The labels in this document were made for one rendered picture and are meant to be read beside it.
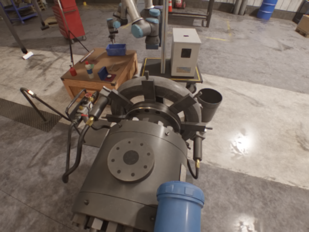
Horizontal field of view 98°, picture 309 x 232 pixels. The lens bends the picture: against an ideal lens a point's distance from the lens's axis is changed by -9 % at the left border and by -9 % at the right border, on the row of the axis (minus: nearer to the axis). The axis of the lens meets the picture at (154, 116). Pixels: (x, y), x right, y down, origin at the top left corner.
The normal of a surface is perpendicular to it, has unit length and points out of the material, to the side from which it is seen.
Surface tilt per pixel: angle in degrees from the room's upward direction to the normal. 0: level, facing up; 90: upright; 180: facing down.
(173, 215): 19
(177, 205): 11
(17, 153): 0
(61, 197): 0
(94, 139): 0
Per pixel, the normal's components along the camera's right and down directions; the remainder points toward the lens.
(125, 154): 0.00, -0.67
